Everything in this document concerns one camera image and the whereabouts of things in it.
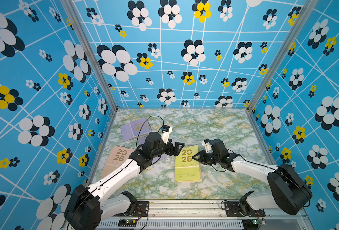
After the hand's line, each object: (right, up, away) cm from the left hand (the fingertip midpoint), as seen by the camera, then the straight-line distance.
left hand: (179, 141), depth 77 cm
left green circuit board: (-27, -41, -4) cm, 49 cm away
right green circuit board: (+35, -41, -6) cm, 54 cm away
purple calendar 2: (-11, -14, +15) cm, 23 cm away
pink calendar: (+5, -19, +4) cm, 20 cm away
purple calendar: (-32, +5, +30) cm, 44 cm away
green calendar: (+4, -11, +10) cm, 15 cm away
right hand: (+10, -11, +9) cm, 17 cm away
